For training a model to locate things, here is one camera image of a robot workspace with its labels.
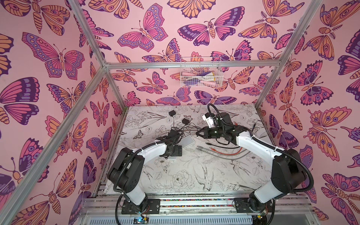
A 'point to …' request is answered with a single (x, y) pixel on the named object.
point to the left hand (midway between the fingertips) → (175, 150)
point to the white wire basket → (201, 72)
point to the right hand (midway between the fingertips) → (197, 131)
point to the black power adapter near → (185, 121)
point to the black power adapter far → (172, 113)
